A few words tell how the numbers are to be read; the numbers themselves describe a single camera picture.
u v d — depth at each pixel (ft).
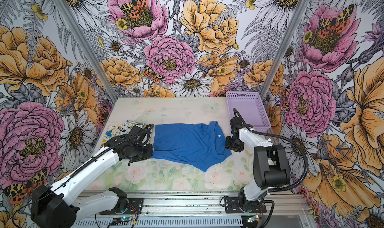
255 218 2.34
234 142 2.54
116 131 3.25
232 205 2.41
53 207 1.24
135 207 2.41
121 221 2.39
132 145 1.89
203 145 3.08
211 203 2.53
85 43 2.93
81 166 1.51
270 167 1.50
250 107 3.88
